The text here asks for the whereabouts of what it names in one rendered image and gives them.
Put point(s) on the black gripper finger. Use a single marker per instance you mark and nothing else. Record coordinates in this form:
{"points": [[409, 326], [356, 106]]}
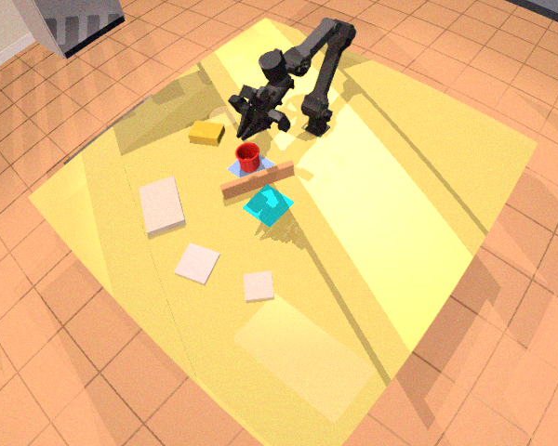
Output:
{"points": [[258, 125], [246, 120]]}

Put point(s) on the yellow rectangular block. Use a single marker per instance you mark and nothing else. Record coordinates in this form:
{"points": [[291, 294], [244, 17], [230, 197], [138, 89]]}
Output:
{"points": [[206, 132]]}

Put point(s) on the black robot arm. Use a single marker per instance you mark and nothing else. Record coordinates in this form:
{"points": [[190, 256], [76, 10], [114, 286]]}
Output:
{"points": [[297, 61]]}

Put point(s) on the red cup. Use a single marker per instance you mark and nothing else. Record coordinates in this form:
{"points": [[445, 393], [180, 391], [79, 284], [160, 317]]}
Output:
{"points": [[250, 150]]}

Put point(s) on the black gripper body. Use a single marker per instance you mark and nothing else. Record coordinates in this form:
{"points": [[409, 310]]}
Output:
{"points": [[270, 114]]}

